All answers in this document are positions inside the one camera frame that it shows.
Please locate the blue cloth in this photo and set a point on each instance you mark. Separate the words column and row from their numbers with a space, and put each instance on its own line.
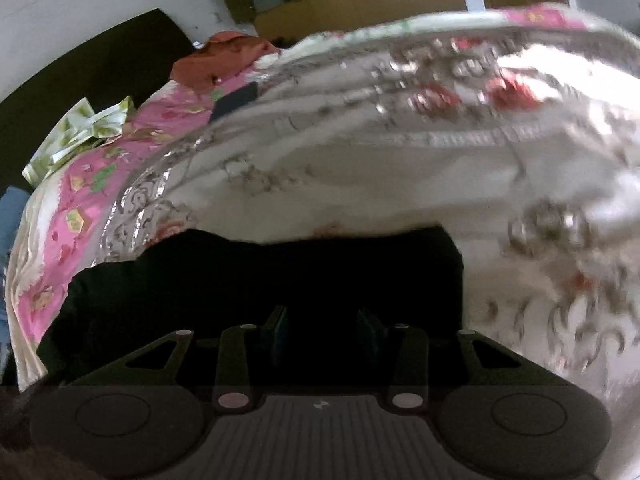
column 10, row 220

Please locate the white floral bedspread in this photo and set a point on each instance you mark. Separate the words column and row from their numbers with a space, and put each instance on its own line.
column 400, row 170

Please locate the green and white patterned cloth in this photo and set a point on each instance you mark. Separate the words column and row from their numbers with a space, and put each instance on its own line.
column 75, row 135

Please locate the dark rectangular flat object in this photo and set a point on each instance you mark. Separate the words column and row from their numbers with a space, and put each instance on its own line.
column 234, row 101

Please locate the dark headboard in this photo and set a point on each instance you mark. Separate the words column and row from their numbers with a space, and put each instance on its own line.
column 75, row 75

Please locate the black pants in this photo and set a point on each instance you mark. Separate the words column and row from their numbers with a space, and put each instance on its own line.
column 200, row 285

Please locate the pink printed quilt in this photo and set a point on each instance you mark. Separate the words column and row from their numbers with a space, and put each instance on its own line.
column 165, row 120

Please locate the orange-red garment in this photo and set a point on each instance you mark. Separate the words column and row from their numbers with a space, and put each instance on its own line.
column 225, row 57

